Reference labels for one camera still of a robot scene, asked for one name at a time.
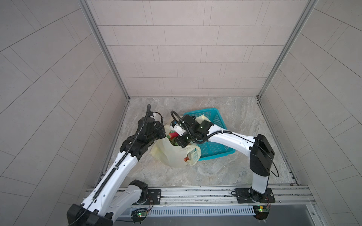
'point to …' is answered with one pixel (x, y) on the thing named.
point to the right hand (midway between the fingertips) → (176, 142)
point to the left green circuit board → (138, 215)
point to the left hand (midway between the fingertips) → (166, 125)
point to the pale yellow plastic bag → (169, 154)
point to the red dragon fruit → (172, 136)
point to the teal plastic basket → (210, 150)
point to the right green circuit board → (261, 212)
